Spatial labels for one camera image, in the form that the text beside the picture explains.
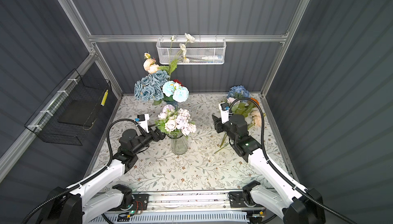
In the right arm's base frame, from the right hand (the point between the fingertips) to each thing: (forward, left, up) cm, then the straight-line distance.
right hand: (220, 114), depth 77 cm
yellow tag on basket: (+11, +63, +3) cm, 64 cm away
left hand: (-3, +28, -3) cm, 29 cm away
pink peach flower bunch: (-6, +23, +5) cm, 24 cm away
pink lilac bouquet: (+22, -22, -22) cm, 38 cm away
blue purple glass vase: (+15, +26, -8) cm, 31 cm away
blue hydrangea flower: (+32, -16, -15) cm, 39 cm away
